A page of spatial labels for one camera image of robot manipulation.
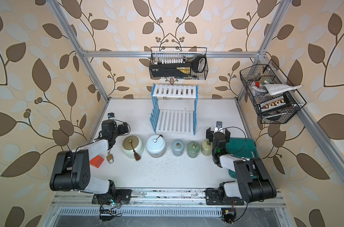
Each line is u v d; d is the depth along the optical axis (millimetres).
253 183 433
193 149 840
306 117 574
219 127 753
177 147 842
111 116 820
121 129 845
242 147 695
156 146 824
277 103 664
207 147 833
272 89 634
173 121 1046
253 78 848
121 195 753
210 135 824
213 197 736
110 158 884
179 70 828
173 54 911
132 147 824
